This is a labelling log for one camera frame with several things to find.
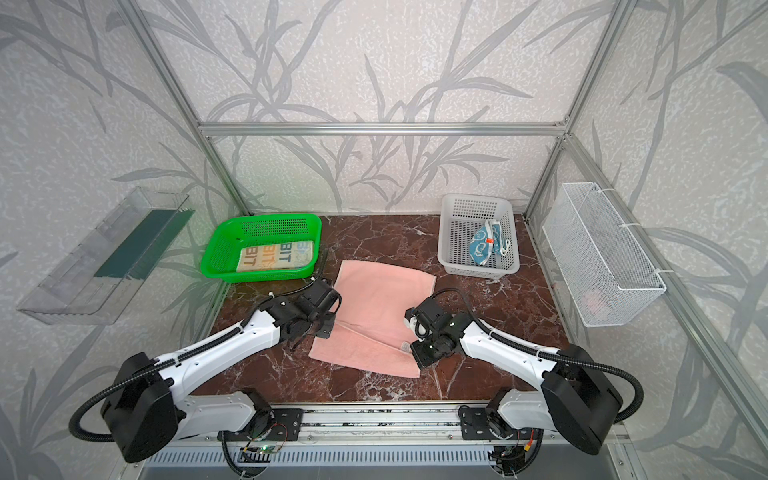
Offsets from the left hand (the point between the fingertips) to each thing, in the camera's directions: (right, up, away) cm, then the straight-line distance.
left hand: (329, 313), depth 84 cm
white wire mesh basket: (+63, +14, -22) cm, 68 cm away
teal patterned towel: (+50, +21, +18) cm, 57 cm away
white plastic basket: (+44, +31, +35) cm, 64 cm away
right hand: (+25, -9, -1) cm, 27 cm away
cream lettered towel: (-25, +15, +21) cm, 36 cm away
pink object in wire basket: (+69, +6, -11) cm, 70 cm away
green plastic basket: (-41, +24, +24) cm, 53 cm away
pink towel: (+11, -6, +5) cm, 13 cm away
